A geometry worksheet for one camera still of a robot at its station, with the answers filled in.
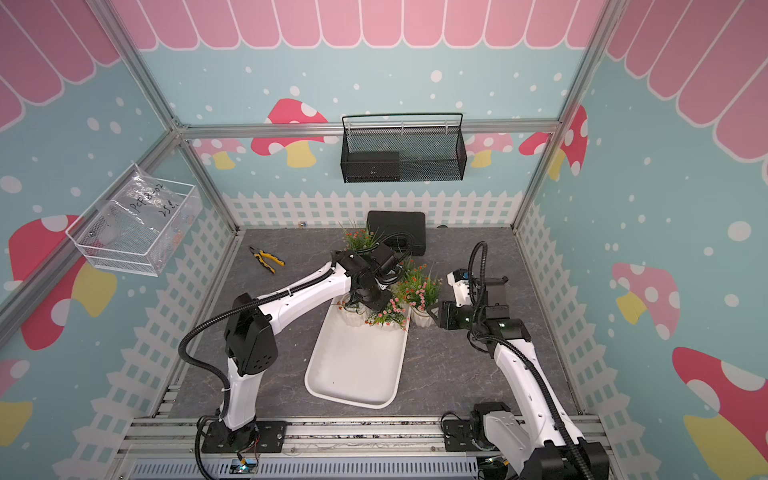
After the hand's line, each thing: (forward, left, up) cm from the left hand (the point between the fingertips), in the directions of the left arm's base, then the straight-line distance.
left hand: (376, 306), depth 86 cm
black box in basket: (+33, +2, +25) cm, 41 cm away
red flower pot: (-2, +6, -2) cm, 6 cm away
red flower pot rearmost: (+26, +6, 0) cm, 27 cm away
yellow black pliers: (+27, +46, -11) cm, 55 cm away
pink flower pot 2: (0, -13, +3) cm, 14 cm away
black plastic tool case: (+36, -8, -6) cm, 38 cm away
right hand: (-3, -16, +5) cm, 18 cm away
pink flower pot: (-4, -6, +3) cm, 8 cm away
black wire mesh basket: (+45, -16, +24) cm, 54 cm away
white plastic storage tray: (-14, +4, -10) cm, 17 cm away
